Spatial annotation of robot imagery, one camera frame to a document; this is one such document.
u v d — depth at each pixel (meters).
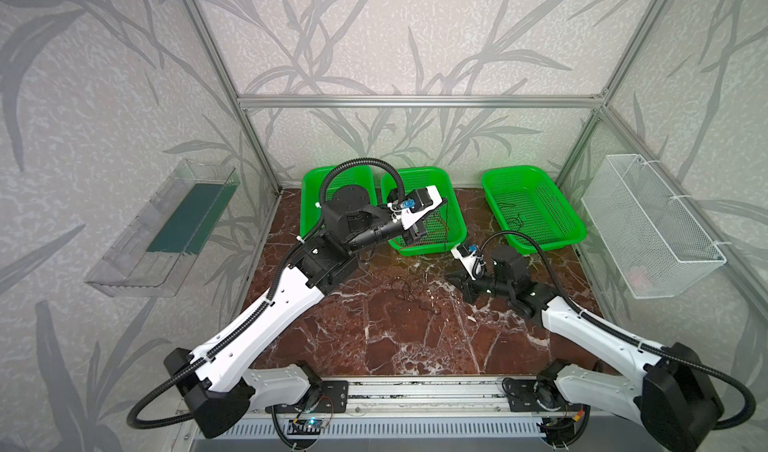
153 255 0.64
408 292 0.92
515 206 1.15
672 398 0.40
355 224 0.47
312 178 1.16
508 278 0.64
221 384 0.38
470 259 0.70
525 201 1.17
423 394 0.75
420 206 0.43
